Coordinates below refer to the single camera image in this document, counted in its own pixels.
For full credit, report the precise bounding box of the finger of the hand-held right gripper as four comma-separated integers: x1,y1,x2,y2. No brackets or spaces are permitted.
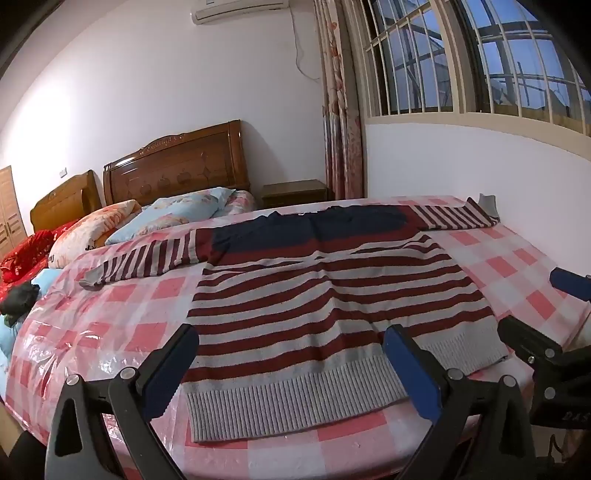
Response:
549,267,591,303
497,315,571,370

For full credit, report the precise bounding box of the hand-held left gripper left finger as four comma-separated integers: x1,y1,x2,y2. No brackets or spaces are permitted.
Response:
44,323,200,480

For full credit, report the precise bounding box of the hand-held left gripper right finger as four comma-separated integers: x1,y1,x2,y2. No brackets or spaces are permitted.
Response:
382,324,536,480

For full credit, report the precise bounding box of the red grey striped sweater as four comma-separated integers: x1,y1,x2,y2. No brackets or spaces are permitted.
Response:
78,196,511,444

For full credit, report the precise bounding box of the pink checkered bed cover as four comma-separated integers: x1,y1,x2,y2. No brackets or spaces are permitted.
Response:
7,194,591,480

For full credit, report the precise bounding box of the black cloth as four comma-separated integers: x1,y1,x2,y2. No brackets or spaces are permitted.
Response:
0,282,41,319

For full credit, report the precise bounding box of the peach floral pillow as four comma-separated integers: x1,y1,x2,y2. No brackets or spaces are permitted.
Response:
47,199,143,269

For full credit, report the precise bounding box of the light blue floral pillow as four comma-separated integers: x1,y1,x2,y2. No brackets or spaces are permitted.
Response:
105,187,237,244

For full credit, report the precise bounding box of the red blanket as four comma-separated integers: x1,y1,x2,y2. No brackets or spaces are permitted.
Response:
0,220,79,283

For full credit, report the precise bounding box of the small wooden headboard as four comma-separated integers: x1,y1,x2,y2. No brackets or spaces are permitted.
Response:
30,170,103,232

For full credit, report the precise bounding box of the large carved wooden headboard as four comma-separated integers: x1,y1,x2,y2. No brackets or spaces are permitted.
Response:
102,120,251,207

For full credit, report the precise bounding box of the wooden nightstand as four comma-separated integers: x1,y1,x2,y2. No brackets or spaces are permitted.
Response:
262,179,328,209

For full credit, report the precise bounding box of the wooden wardrobe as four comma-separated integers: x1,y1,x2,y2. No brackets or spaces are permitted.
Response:
0,165,27,261

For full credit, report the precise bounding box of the barred window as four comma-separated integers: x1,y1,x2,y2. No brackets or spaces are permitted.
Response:
344,0,591,153

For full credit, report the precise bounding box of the floral curtain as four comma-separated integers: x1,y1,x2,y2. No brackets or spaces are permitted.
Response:
314,0,365,200

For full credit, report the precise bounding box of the white air conditioner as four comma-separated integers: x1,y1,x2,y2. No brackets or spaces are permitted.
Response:
191,0,291,25

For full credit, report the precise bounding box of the thin wall cable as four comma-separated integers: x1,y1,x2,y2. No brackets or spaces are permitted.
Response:
290,9,324,81

